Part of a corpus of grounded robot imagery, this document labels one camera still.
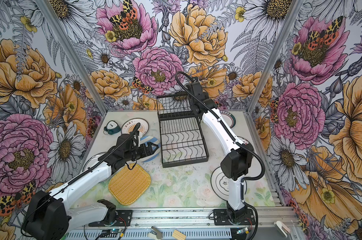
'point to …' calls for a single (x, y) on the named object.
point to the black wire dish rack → (182, 141)
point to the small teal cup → (112, 128)
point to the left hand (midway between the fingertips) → (152, 152)
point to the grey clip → (158, 233)
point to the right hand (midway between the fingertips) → (201, 99)
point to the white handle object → (283, 229)
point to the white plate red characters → (92, 161)
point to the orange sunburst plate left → (129, 125)
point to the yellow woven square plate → (127, 186)
